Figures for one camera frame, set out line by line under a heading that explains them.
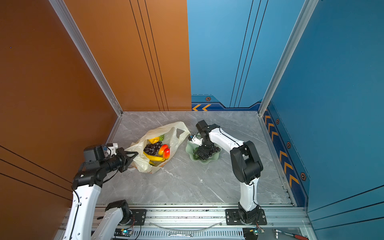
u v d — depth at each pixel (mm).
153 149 913
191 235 692
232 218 725
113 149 678
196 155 881
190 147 950
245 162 538
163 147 955
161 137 991
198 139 843
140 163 708
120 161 630
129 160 656
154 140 929
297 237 680
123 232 704
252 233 707
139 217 735
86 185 474
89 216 430
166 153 908
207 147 825
